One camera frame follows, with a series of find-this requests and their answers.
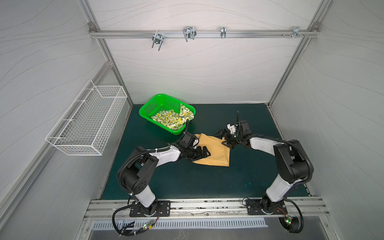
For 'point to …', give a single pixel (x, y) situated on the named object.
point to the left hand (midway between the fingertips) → (207, 154)
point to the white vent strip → (193, 223)
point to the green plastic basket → (161, 103)
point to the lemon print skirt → (173, 119)
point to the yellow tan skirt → (219, 153)
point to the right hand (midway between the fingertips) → (219, 135)
